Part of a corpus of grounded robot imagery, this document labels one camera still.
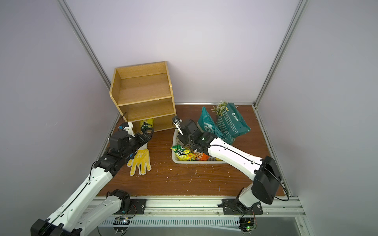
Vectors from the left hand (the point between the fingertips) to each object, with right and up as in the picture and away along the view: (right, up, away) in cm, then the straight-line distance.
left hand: (151, 131), depth 76 cm
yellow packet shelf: (-10, +5, +29) cm, 31 cm away
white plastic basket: (+33, -17, +7) cm, 38 cm away
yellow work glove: (-10, -19, +14) cm, 26 cm away
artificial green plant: (+40, +13, +19) cm, 46 cm away
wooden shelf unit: (-7, +21, +7) cm, 23 cm away
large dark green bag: (+41, +3, 0) cm, 42 cm away
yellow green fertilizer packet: (+16, -13, +6) cm, 22 cm away
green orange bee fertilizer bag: (+29, -16, +7) cm, 33 cm away
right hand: (+18, +3, +2) cm, 18 cm away
